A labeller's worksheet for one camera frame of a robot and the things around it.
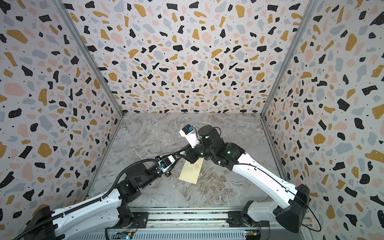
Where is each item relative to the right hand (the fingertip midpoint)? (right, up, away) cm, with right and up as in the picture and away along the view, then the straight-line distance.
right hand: (176, 150), depth 64 cm
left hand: (0, -2, +4) cm, 4 cm away
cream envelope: (+4, -17, +26) cm, 32 cm away
